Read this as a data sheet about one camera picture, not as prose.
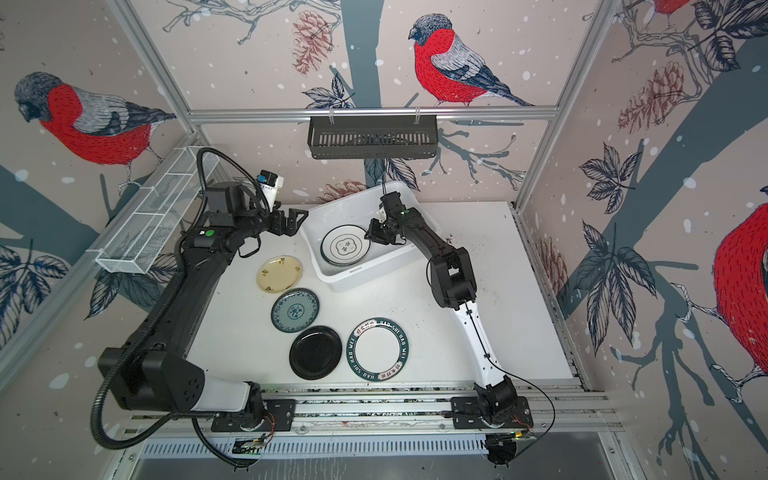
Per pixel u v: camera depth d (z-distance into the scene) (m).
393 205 0.88
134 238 0.74
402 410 0.76
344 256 1.04
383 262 0.87
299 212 0.71
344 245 1.07
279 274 1.01
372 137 1.06
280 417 0.73
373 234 0.95
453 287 0.67
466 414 0.73
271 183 0.66
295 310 0.93
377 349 0.84
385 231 0.93
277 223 0.68
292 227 0.70
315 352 0.86
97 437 0.35
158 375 0.39
